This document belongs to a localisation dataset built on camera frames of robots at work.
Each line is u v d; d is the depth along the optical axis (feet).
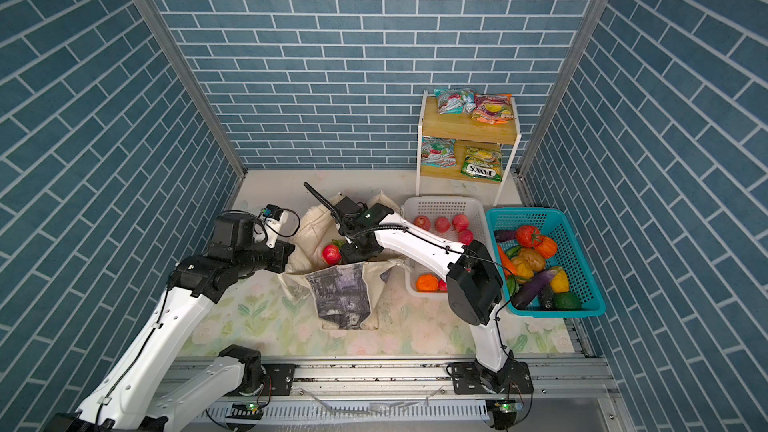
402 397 2.37
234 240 1.79
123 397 1.26
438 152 3.33
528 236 3.07
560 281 2.85
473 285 1.58
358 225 1.97
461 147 3.53
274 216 2.13
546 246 3.07
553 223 3.22
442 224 3.24
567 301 2.70
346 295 2.41
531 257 2.99
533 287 2.77
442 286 2.77
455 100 2.91
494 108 2.92
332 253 2.82
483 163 3.25
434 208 3.34
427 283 2.78
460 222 3.27
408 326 2.72
